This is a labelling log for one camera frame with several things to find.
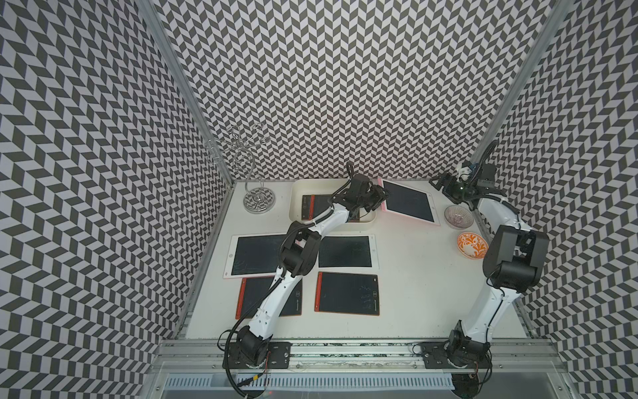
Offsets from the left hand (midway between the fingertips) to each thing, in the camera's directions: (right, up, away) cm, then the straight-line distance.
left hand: (392, 195), depth 97 cm
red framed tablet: (-19, -34, -13) cm, 41 cm away
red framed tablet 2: (-32, -4, +11) cm, 34 cm away
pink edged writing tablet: (-54, -23, -4) cm, 59 cm away
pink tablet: (+9, -3, +9) cm, 13 cm away
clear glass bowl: (+29, -9, +5) cm, 31 cm away
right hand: (+17, +3, -2) cm, 17 cm away
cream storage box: (-39, +4, +19) cm, 44 cm away
